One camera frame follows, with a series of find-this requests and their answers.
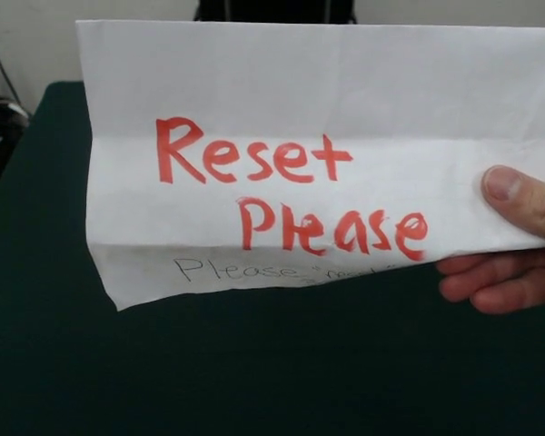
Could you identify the white paper sheet red writing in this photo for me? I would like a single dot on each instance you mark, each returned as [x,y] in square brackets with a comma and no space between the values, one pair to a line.
[277,91]

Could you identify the person's hand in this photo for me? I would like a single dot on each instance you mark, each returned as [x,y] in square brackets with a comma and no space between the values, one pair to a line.
[527,204]

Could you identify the dark green table cloth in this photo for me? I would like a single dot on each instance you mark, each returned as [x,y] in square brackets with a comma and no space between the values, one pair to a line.
[254,363]

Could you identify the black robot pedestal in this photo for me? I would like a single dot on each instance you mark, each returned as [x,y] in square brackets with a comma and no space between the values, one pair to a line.
[277,9]

